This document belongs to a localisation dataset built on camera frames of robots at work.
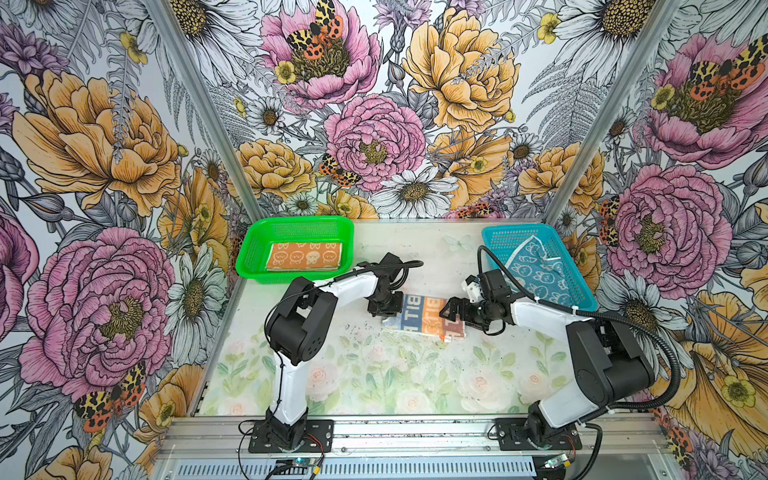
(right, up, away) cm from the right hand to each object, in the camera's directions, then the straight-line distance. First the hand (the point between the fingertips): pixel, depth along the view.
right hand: (453, 325), depth 90 cm
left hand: (-18, +1, +3) cm, 18 cm away
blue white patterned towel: (+32, +14, +12) cm, 37 cm away
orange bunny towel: (-54, +20, +18) cm, 61 cm away
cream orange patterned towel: (-9, +2, +4) cm, 10 cm away
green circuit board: (-39, -27, -20) cm, 51 cm away
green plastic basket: (-67, +29, +21) cm, 76 cm away
